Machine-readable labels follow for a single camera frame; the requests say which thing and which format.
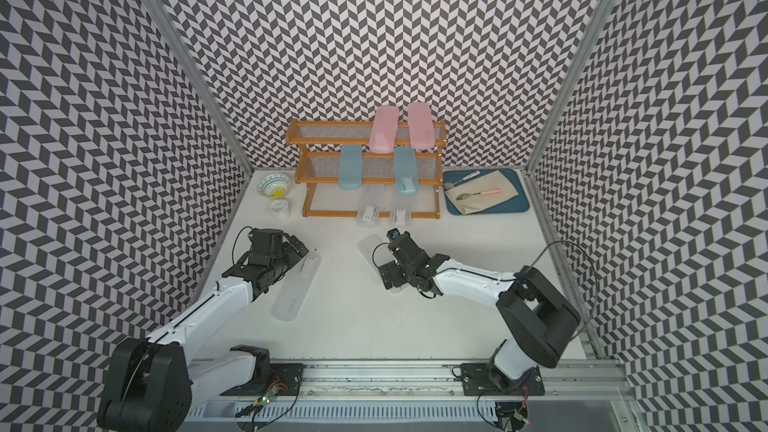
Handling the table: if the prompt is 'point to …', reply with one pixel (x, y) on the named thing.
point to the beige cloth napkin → (495, 180)
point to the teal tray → (515, 205)
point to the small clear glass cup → (280, 209)
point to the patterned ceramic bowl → (274, 185)
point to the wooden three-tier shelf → (318, 213)
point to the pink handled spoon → (486, 192)
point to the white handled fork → (469, 176)
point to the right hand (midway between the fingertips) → (398, 270)
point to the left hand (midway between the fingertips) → (294, 254)
